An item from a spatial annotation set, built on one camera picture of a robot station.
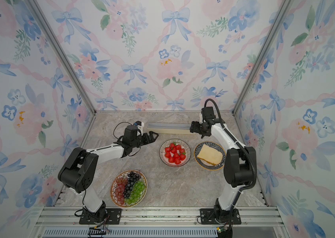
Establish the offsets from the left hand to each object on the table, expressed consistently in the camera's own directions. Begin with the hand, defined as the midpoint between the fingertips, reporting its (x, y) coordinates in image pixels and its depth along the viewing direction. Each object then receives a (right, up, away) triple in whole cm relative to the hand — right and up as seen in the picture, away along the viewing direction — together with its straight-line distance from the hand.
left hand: (155, 135), depth 93 cm
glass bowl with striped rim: (+19, -7, +5) cm, 20 cm away
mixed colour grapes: (-13, -28, -14) cm, 34 cm away
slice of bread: (+35, -12, 0) cm, 37 cm away
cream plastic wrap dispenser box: (+8, +4, +17) cm, 19 cm away
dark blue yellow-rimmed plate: (+30, -18, -2) cm, 35 cm away
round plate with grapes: (-17, -22, -7) cm, 29 cm away
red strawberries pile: (+12, -11, +2) cm, 17 cm away
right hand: (+26, +4, +1) cm, 27 cm away
